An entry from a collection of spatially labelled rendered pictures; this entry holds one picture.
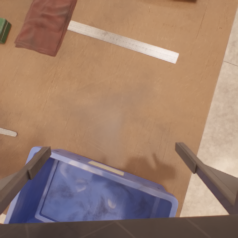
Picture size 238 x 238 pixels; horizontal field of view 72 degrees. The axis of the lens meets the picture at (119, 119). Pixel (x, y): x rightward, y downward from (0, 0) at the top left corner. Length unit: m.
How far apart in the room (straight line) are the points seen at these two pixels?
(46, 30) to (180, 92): 0.43
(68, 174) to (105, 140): 0.13
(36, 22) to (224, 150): 0.97
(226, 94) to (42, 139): 0.91
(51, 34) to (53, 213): 0.50
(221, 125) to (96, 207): 0.76
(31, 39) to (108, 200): 0.50
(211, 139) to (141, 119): 0.60
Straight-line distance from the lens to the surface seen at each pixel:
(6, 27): 0.67
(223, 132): 1.01
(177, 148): 0.17
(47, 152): 0.17
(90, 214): 0.48
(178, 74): 0.49
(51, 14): 0.61
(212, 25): 0.58
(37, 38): 0.60
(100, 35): 0.54
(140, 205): 0.46
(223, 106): 1.04
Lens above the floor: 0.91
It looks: 80 degrees down
